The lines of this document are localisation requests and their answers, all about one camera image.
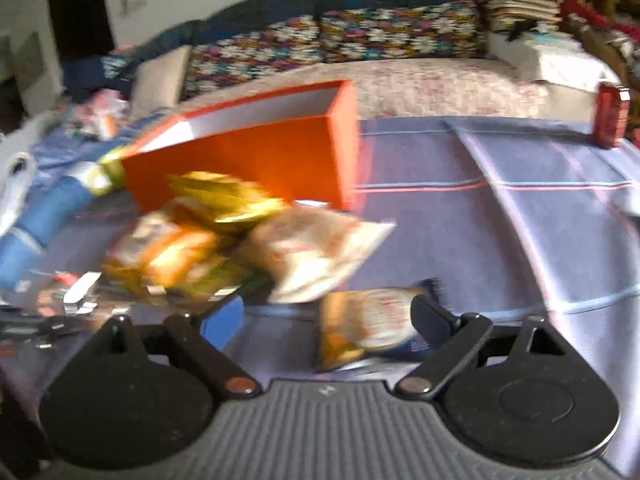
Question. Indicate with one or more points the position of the blue striped blanket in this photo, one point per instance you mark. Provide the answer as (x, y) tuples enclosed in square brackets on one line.
[(73, 182)]

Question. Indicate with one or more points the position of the right floral cushion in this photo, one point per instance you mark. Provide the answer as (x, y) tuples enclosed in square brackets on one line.
[(447, 30)]

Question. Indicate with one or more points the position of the red soda can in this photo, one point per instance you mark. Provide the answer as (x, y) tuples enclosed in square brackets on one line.
[(610, 120)]

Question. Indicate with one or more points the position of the dark blue sofa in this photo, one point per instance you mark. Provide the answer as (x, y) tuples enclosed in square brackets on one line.
[(116, 71)]

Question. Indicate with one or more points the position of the left floral cushion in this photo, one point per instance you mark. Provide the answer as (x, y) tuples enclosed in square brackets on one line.
[(277, 48)]

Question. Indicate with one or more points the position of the gold crinkled snack bag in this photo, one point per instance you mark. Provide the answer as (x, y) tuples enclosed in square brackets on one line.
[(223, 202)]

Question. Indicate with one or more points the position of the orange cardboard box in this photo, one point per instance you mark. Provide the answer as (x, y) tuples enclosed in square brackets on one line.
[(299, 143)]

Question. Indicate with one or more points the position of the blue cookie snack bag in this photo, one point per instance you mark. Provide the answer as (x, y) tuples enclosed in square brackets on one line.
[(374, 323)]

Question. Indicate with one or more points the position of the beige pillow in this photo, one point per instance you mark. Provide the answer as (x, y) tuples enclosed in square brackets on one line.
[(159, 82)]

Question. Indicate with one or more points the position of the yellow bread snack pack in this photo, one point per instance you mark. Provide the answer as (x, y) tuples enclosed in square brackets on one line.
[(159, 250)]

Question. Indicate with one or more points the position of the floral cushion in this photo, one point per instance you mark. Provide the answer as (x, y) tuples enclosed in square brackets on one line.
[(277, 48), (447, 30)]

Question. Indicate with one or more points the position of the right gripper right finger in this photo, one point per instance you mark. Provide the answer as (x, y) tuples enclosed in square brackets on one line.
[(454, 344)]

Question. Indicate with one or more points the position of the pink quilted sofa cover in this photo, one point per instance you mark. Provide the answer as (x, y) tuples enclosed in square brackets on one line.
[(418, 87)]

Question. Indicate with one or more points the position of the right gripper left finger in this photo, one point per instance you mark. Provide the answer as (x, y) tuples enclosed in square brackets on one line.
[(200, 339)]

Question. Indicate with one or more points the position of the white pastry snack bag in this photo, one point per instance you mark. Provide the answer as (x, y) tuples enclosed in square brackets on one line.
[(308, 251)]

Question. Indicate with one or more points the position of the stack of books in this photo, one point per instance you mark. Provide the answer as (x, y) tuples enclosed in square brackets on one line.
[(504, 15)]

